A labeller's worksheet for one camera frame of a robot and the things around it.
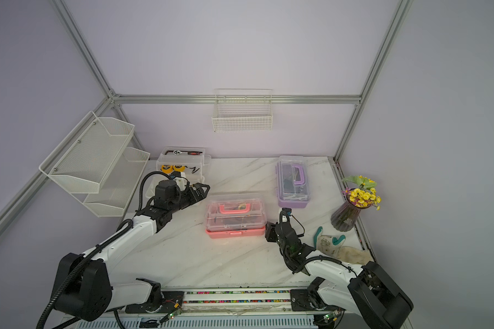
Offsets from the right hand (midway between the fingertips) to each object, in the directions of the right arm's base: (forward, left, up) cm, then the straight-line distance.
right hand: (271, 226), depth 88 cm
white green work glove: (-8, -23, -2) cm, 24 cm away
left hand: (+10, +29, +12) cm, 33 cm away
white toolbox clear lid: (+33, +41, +7) cm, 54 cm away
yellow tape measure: (+31, +46, +5) cm, 56 cm away
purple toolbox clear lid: (+24, -13, +3) cm, 27 cm away
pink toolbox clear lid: (+6, +16, +3) cm, 17 cm away
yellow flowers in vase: (+2, -32, +20) cm, 38 cm away
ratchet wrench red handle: (+40, +48, +8) cm, 63 cm away
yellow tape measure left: (+31, +53, +5) cm, 61 cm away
